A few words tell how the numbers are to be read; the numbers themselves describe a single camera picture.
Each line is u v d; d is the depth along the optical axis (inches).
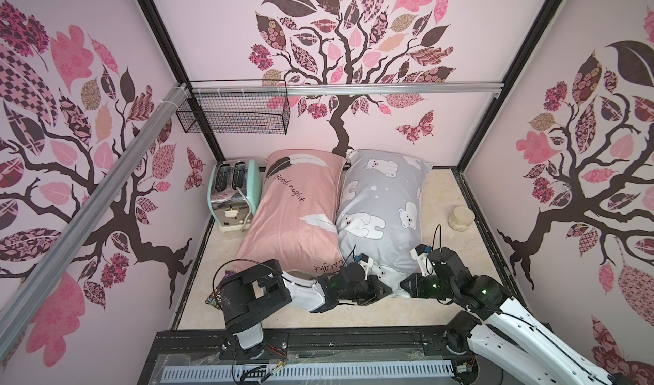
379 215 33.4
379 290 28.8
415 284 25.8
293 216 33.8
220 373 27.4
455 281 22.0
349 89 64.0
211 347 29.2
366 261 30.9
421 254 27.4
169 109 31.5
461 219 37.4
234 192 34.7
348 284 24.9
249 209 35.4
